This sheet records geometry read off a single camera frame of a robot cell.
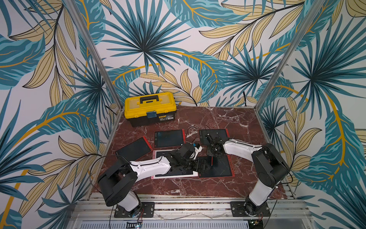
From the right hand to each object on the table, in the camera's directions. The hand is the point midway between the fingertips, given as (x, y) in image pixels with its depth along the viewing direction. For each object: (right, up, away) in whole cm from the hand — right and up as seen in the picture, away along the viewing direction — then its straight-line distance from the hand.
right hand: (211, 152), depth 95 cm
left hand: (-7, -6, -16) cm, 18 cm away
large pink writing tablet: (-23, -2, -33) cm, 40 cm away
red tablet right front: (+1, -7, -7) cm, 10 cm away
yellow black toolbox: (-44, +29, +2) cm, 53 cm away
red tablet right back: (+11, +11, +10) cm, 18 cm away
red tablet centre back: (-29, +8, +8) cm, 31 cm away
